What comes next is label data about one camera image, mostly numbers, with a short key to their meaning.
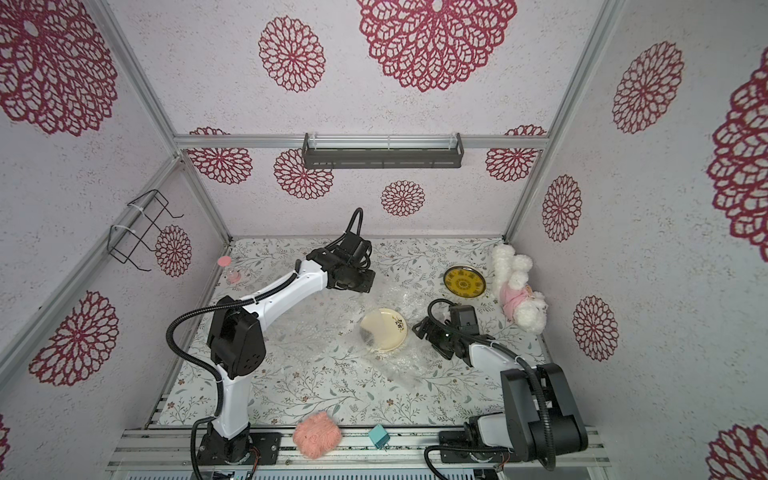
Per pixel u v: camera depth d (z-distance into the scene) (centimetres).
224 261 103
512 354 53
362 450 75
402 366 87
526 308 89
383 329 87
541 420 39
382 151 96
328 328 95
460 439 77
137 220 78
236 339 51
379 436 75
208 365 54
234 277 107
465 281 106
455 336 71
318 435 71
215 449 63
